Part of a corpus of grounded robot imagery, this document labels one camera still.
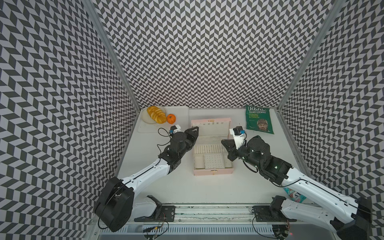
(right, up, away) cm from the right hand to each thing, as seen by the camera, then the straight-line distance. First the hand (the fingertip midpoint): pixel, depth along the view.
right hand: (223, 143), depth 70 cm
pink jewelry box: (-5, -9, +16) cm, 19 cm away
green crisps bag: (+32, +12, +38) cm, 51 cm away
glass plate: (-52, +13, +43) cm, 69 cm away
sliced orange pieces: (-43, +16, +38) cm, 60 cm away
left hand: (-11, +6, +9) cm, 16 cm away
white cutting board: (-26, +17, +49) cm, 58 cm away
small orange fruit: (-32, +13, +37) cm, 51 cm away
